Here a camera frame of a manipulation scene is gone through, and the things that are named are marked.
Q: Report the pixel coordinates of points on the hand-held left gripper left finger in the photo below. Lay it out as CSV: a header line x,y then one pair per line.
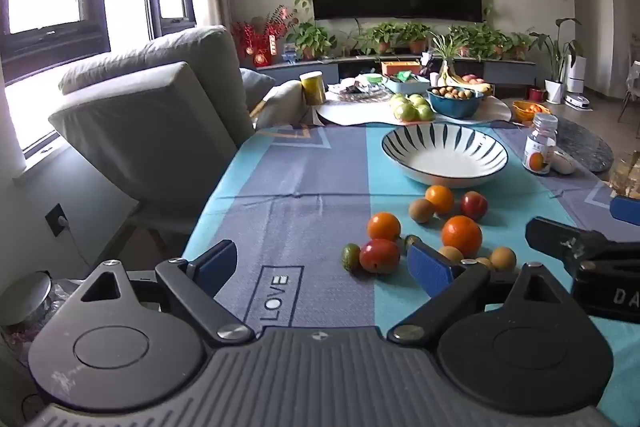
x,y
220,264

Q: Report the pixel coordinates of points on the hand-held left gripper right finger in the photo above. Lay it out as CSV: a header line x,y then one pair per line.
x,y
430,267

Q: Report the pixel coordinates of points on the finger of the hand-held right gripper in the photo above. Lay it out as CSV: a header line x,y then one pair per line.
x,y
550,234
626,208

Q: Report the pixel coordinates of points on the tan longan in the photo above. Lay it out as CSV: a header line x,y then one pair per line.
x,y
484,262
450,253
502,258

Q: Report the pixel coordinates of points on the small green lime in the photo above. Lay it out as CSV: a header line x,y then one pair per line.
x,y
412,240

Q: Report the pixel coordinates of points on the orange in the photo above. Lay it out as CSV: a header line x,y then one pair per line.
x,y
384,226
439,198
461,234

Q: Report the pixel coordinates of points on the red apple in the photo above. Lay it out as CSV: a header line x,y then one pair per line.
x,y
473,205
379,255

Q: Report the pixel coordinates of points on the striped white bowl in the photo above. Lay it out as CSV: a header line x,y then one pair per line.
x,y
440,162

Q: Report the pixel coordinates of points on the clear drinking glass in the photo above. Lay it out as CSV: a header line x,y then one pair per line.
x,y
627,177

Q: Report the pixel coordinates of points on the brown kiwi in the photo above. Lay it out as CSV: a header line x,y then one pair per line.
x,y
421,210

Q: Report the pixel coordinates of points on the white oval case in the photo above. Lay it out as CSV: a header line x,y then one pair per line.
x,y
562,162

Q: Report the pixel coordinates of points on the dark marble round table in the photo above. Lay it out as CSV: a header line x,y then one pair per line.
x,y
585,144

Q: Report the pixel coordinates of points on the clear bottle with orange label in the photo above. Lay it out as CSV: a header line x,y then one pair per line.
x,y
540,147

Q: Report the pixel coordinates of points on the blue patterned tablecloth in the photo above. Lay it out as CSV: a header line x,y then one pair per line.
x,y
300,187

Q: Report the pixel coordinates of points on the white chair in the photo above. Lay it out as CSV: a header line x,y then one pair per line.
x,y
632,87

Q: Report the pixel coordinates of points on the orange basket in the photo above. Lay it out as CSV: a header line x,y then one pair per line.
x,y
530,112

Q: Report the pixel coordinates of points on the red pot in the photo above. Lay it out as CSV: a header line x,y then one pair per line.
x,y
536,94

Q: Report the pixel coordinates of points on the white robot vacuum dock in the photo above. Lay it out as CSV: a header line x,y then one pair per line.
x,y
576,72

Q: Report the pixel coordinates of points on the green apple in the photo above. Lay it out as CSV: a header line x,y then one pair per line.
x,y
425,112
398,99
404,112
416,99

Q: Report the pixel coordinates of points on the blue bowl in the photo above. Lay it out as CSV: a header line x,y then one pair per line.
x,y
455,107

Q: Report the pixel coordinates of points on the grey armchair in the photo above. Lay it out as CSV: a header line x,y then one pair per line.
x,y
150,117

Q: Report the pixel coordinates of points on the tall plant in white pot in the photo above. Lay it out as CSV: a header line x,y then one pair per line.
x,y
557,57

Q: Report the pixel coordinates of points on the white coffee table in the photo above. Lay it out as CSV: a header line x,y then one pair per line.
x,y
360,114

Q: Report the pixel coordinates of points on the pile of brown longans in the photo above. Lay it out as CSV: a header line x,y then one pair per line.
x,y
452,93

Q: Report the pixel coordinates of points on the pink peach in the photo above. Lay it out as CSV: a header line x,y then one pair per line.
x,y
472,80

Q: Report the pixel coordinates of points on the beige cushion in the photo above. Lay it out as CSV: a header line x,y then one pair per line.
x,y
282,102

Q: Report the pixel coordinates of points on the bunch of bananas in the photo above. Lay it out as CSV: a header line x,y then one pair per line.
x,y
457,79

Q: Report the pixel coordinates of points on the grey cushion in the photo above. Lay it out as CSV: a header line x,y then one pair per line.
x,y
257,84

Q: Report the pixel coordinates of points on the light blue tray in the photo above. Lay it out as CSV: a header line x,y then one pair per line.
x,y
400,84

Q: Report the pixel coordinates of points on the glass plate of snacks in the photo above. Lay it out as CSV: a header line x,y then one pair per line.
x,y
360,90

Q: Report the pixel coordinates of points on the potted green plant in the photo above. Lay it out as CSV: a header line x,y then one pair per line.
x,y
310,39
480,39
382,37
517,44
415,37

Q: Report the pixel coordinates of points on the round metal tin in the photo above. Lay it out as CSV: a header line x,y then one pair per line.
x,y
25,299

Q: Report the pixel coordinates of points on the gold can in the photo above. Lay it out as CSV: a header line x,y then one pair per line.
x,y
312,88

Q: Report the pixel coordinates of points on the orange box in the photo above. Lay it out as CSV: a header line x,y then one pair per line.
x,y
397,67

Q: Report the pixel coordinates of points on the grey television cabinet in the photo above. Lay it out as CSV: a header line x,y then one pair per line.
x,y
300,69

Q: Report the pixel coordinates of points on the spider plant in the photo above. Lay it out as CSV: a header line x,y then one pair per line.
x,y
445,47

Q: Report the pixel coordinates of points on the red festive decoration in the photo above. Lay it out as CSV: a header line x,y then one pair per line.
x,y
260,39

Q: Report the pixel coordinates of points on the black wall socket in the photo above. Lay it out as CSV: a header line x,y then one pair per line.
x,y
56,219

